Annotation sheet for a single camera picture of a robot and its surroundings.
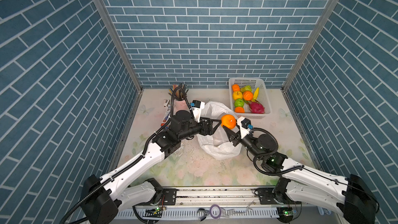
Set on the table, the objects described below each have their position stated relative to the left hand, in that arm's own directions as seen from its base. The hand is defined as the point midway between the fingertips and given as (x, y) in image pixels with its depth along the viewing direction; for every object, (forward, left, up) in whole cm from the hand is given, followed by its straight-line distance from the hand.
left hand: (216, 122), depth 69 cm
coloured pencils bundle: (+32, +21, -13) cm, 40 cm away
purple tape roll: (-32, -1, -27) cm, 42 cm away
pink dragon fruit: (+24, -29, -20) cm, 43 cm away
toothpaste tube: (+31, +31, -26) cm, 51 cm away
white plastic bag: (-1, -3, -22) cm, 23 cm away
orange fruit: (+25, -19, -24) cm, 39 cm away
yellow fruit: (+35, -19, -20) cm, 45 cm away
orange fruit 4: (0, -5, +1) cm, 5 cm away
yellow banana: (+39, -34, -23) cm, 56 cm away
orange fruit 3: (+36, -26, -21) cm, 49 cm away
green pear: (+43, -27, -21) cm, 55 cm away
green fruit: (+29, -19, -21) cm, 41 cm away
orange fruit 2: (+44, -19, -21) cm, 52 cm away
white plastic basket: (+36, -38, -24) cm, 57 cm away
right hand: (+1, -5, -1) cm, 5 cm away
